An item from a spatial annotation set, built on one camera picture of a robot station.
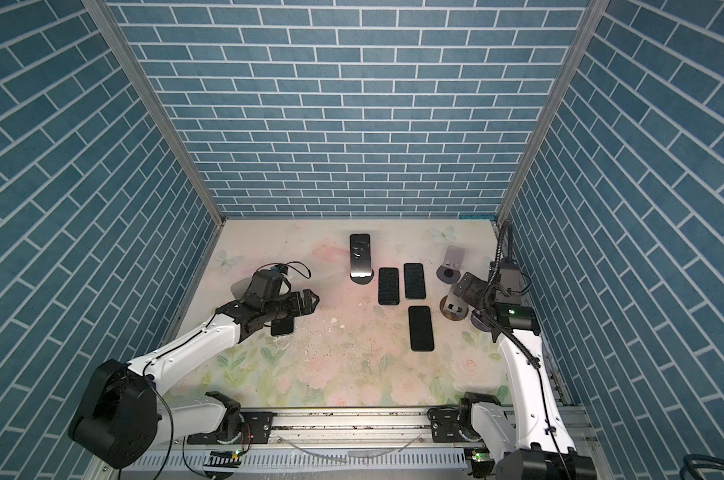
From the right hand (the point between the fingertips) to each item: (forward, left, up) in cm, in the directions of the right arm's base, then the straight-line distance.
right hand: (471, 284), depth 79 cm
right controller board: (-36, -4, -24) cm, 44 cm away
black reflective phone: (-4, +12, -18) cm, 22 cm away
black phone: (+10, +23, -19) cm, 32 cm away
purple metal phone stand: (+17, +1, -18) cm, 25 cm away
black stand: (+1, +69, -11) cm, 70 cm away
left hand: (-4, +45, -8) cm, 46 cm away
